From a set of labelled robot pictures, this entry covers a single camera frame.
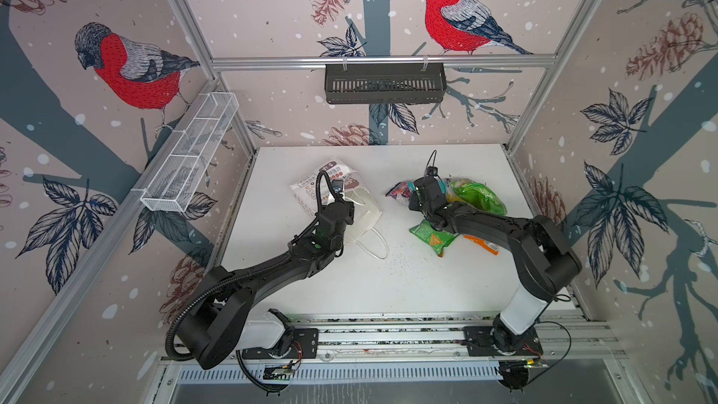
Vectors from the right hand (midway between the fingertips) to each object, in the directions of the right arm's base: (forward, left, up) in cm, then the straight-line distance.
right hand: (417, 190), depth 96 cm
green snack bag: (-2, -21, +1) cm, 21 cm away
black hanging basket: (+37, +14, +18) cm, 44 cm away
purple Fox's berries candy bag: (+1, +5, -2) cm, 6 cm away
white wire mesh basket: (-4, +68, +22) cm, 72 cm away
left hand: (-8, +24, +10) cm, 27 cm away
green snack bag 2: (-15, -6, -6) cm, 18 cm away
